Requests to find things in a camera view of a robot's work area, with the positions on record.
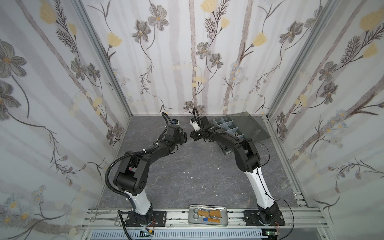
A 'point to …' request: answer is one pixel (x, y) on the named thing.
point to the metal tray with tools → (211, 214)
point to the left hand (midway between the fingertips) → (180, 130)
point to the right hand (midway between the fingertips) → (189, 128)
